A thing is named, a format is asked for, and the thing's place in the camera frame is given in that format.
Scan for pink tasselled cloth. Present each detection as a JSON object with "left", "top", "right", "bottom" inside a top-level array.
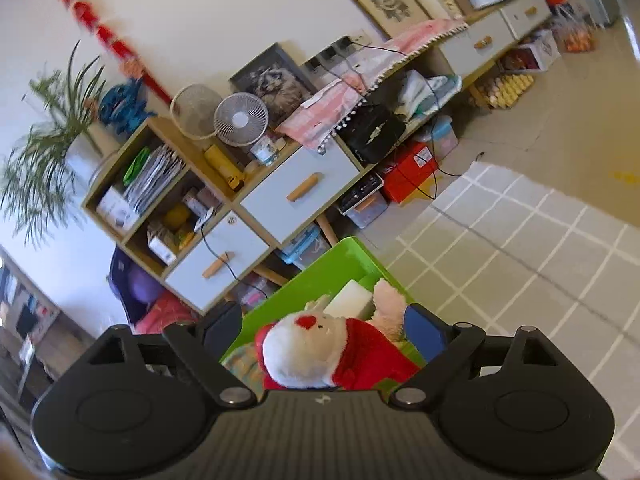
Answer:
[{"left": 274, "top": 17, "right": 471, "bottom": 149}]

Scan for white carton with print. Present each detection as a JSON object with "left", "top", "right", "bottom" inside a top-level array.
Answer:
[{"left": 499, "top": 29, "right": 562, "bottom": 73}]

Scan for green potted plant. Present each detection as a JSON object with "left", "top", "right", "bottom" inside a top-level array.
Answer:
[{"left": 0, "top": 42, "right": 109, "bottom": 249}]

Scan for clear box with black lid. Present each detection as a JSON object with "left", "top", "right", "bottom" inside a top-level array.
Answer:
[{"left": 338, "top": 174, "right": 389, "bottom": 229}]

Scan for wooden shelf cabinet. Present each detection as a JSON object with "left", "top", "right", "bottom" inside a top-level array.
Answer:
[{"left": 82, "top": 117, "right": 362, "bottom": 315}]

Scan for blue clear storage box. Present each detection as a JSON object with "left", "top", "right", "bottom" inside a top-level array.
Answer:
[{"left": 277, "top": 224, "right": 332, "bottom": 269}]

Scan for purple bag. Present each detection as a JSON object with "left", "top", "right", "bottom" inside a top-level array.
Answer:
[{"left": 107, "top": 247, "right": 167, "bottom": 327}]

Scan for white drawer with wooden handle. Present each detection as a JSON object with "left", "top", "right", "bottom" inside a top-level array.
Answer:
[
  {"left": 439, "top": 12, "right": 514, "bottom": 79},
  {"left": 502, "top": 0, "right": 552, "bottom": 39},
  {"left": 239, "top": 147, "right": 359, "bottom": 247},
  {"left": 164, "top": 212, "right": 271, "bottom": 312}
]

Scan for stack of papers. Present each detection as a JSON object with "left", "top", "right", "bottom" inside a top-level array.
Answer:
[{"left": 122, "top": 144, "right": 187, "bottom": 217}]

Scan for red patterned box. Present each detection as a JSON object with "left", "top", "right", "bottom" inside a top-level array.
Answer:
[{"left": 134, "top": 292, "right": 199, "bottom": 336}]

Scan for small glass jar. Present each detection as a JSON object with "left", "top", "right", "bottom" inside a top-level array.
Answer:
[{"left": 249, "top": 137, "right": 279, "bottom": 167}]

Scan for green plastic bin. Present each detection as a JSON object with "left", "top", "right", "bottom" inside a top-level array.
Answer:
[{"left": 219, "top": 236, "right": 427, "bottom": 392}]

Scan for yellow egg cartons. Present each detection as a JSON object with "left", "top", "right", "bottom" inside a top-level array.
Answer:
[{"left": 486, "top": 73, "right": 537, "bottom": 109}]

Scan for black power cable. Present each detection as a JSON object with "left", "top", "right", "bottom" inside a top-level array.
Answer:
[
  {"left": 350, "top": 42, "right": 463, "bottom": 201},
  {"left": 200, "top": 217, "right": 272, "bottom": 298}
]

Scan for red cardboard box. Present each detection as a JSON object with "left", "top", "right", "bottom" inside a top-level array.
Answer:
[{"left": 379, "top": 142, "right": 441, "bottom": 204}]

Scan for bag of oranges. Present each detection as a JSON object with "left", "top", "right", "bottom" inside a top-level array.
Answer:
[{"left": 559, "top": 14, "right": 599, "bottom": 54}]

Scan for yellow round container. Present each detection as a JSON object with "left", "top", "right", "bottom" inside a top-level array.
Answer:
[{"left": 164, "top": 204, "right": 194, "bottom": 229}]

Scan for red hanging banner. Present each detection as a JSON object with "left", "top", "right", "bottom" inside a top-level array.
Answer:
[{"left": 37, "top": 0, "right": 174, "bottom": 104}]

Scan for folded pale cloths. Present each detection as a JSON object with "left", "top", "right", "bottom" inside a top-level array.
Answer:
[{"left": 399, "top": 69, "right": 464, "bottom": 122}]

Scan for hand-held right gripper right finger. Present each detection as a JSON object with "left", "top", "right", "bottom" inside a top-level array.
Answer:
[{"left": 389, "top": 302, "right": 572, "bottom": 407}]

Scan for black case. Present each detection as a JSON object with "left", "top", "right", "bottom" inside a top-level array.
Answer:
[{"left": 344, "top": 104, "right": 407, "bottom": 164}]

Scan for small white box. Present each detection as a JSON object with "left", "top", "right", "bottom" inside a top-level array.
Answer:
[{"left": 147, "top": 232, "right": 179, "bottom": 267}]

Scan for framed cartoon picture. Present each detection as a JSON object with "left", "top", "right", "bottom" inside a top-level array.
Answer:
[{"left": 339, "top": 0, "right": 434, "bottom": 42}]

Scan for cream rabbit plush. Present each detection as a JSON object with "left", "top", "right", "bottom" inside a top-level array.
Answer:
[{"left": 304, "top": 278, "right": 407, "bottom": 345}]

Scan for yellow bottle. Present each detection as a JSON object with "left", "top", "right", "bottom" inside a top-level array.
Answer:
[{"left": 203, "top": 143, "right": 247, "bottom": 192}]

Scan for framed cat picture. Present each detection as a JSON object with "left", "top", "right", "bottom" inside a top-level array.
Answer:
[{"left": 228, "top": 42, "right": 319, "bottom": 122}]

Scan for wooden bookshelf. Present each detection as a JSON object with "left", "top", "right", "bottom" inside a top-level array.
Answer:
[{"left": 0, "top": 254, "right": 67, "bottom": 413}]

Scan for beige desk fan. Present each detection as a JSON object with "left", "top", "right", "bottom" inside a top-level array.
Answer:
[{"left": 169, "top": 83, "right": 224, "bottom": 140}]

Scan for red and white santa plush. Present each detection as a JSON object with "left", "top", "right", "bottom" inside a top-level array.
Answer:
[{"left": 254, "top": 312, "right": 422, "bottom": 392}]

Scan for white desk fan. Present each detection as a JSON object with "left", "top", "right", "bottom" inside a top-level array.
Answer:
[{"left": 213, "top": 92, "right": 270, "bottom": 149}]

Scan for grey checked tablecloth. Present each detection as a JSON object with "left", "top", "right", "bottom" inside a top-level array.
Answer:
[{"left": 382, "top": 162, "right": 640, "bottom": 480}]

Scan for blue plush toy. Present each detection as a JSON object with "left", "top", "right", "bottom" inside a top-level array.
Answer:
[{"left": 98, "top": 79, "right": 157, "bottom": 134}]

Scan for white foam block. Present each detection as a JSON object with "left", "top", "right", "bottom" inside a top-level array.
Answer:
[{"left": 324, "top": 280, "right": 377, "bottom": 322}]

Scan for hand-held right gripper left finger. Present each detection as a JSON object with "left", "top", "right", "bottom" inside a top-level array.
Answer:
[{"left": 81, "top": 301, "right": 254, "bottom": 407}]

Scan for patterned lace cloth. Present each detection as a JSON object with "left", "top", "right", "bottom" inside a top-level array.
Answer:
[{"left": 222, "top": 344, "right": 267, "bottom": 397}]

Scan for large white box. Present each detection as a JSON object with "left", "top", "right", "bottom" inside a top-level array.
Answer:
[{"left": 95, "top": 187, "right": 142, "bottom": 234}]

